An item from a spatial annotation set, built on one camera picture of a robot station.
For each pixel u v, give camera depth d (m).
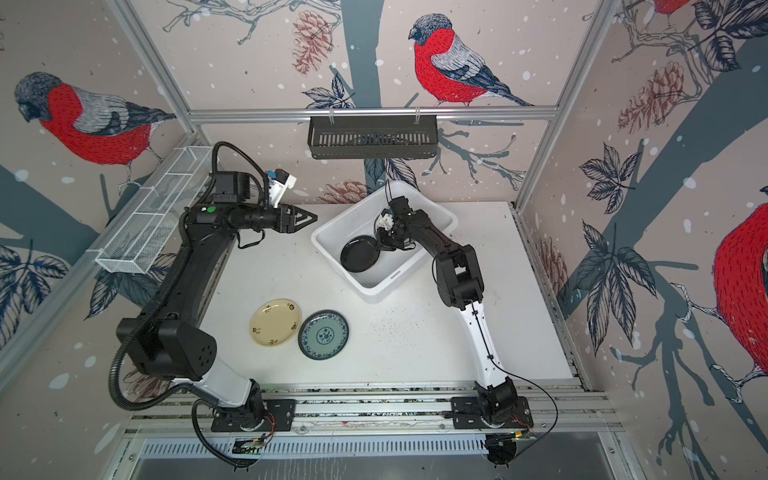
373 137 1.05
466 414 0.74
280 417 0.73
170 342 0.42
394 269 0.85
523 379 0.66
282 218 0.67
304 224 0.72
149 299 0.80
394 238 0.92
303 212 0.71
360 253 1.07
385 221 1.00
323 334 0.88
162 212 0.79
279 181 0.68
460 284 0.64
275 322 0.91
